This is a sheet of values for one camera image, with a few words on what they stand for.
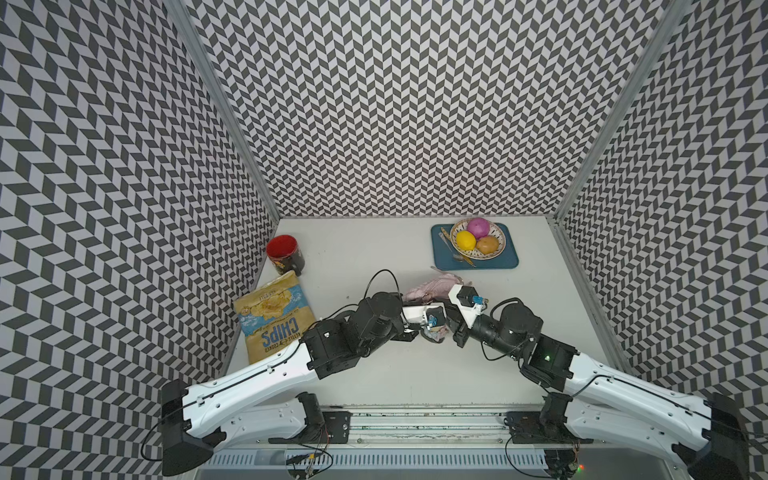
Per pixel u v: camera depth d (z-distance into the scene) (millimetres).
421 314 550
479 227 1079
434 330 690
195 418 390
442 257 1081
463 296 542
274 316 906
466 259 1057
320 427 651
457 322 603
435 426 748
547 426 646
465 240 1055
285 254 937
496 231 1114
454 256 1079
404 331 586
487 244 1047
